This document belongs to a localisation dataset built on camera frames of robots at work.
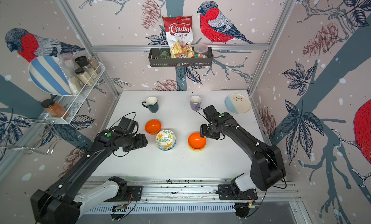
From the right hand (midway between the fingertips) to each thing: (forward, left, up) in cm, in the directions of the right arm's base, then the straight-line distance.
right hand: (204, 133), depth 84 cm
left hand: (-7, +33, +4) cm, 34 cm away
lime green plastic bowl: (-8, +4, -6) cm, 11 cm away
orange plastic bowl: (+9, +34, -8) cm, 36 cm away
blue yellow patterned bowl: (-8, +21, -5) cm, 23 cm away
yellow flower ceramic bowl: (-1, +24, -5) cm, 24 cm away
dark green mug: (+25, +38, -2) cm, 45 cm away
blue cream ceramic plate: (+35, -29, -12) cm, 47 cm away
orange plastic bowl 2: (-3, +5, -5) cm, 7 cm away
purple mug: (+28, +6, -3) cm, 29 cm away
